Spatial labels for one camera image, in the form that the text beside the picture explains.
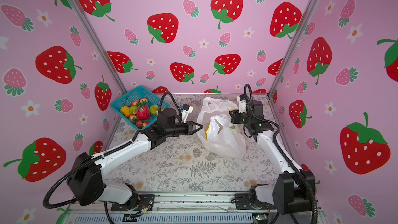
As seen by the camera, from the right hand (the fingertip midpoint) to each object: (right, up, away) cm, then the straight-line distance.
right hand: (230, 111), depth 82 cm
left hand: (-14, -7, -9) cm, 18 cm away
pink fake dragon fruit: (-54, -2, +16) cm, 56 cm away
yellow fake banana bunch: (-13, -8, -18) cm, 24 cm away
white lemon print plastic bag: (-8, -11, -15) cm, 20 cm away
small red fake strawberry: (-61, -5, +18) cm, 64 cm away
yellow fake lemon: (-69, 0, +22) cm, 72 cm away
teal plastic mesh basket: (-64, +13, +32) cm, 72 cm away
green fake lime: (-63, +1, +22) cm, 67 cm away
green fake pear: (-49, +1, +22) cm, 53 cm away
